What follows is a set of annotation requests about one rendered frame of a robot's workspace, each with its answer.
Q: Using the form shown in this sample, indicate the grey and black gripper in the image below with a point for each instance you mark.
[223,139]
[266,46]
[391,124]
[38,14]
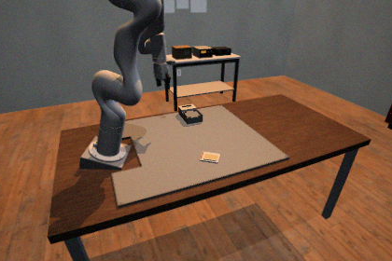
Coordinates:
[161,73]

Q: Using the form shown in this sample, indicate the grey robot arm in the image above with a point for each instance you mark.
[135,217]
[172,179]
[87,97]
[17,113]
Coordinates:
[126,89]

